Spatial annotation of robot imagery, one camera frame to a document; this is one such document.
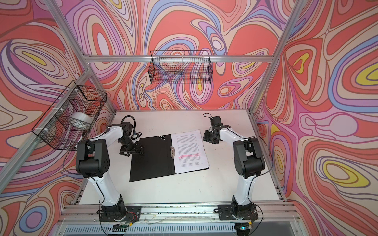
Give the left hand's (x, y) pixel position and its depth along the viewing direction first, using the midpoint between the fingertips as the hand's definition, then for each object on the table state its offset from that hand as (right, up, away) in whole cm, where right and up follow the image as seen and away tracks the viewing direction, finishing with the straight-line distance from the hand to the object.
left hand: (137, 153), depth 94 cm
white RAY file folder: (+11, -6, +2) cm, 13 cm away
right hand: (+46, +7, +4) cm, 46 cm away
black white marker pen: (-21, +11, -21) cm, 32 cm away
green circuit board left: (0, -31, -24) cm, 39 cm away
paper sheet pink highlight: (+34, -1, 0) cm, 34 cm away
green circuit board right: (+61, -31, -23) cm, 72 cm away
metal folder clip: (+23, +1, +1) cm, 23 cm away
